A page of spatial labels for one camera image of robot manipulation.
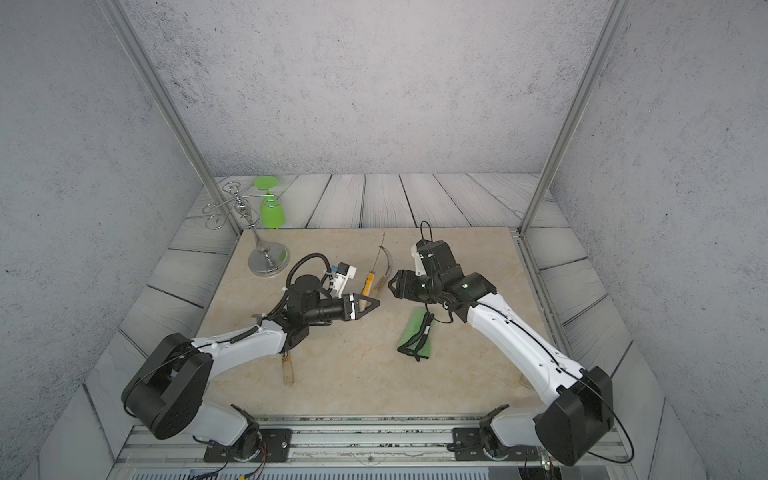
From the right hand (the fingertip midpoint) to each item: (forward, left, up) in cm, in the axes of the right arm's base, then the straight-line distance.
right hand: (397, 286), depth 76 cm
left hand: (-4, +4, -5) cm, 7 cm away
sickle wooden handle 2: (-13, +31, -22) cm, 40 cm away
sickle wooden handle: (+3, +7, -1) cm, 8 cm away
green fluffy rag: (-1, -4, -21) cm, 21 cm away
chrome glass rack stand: (+27, +49, -21) cm, 60 cm away
